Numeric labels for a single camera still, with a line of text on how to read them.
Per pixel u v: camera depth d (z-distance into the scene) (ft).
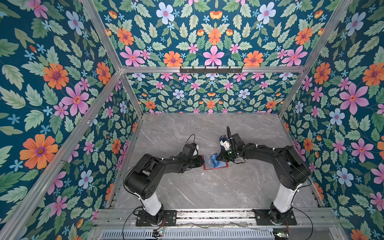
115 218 2.46
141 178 1.57
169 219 2.41
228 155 2.70
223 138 3.40
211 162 3.05
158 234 2.36
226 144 2.91
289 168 1.62
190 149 2.47
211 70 3.04
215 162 2.98
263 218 2.40
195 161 2.74
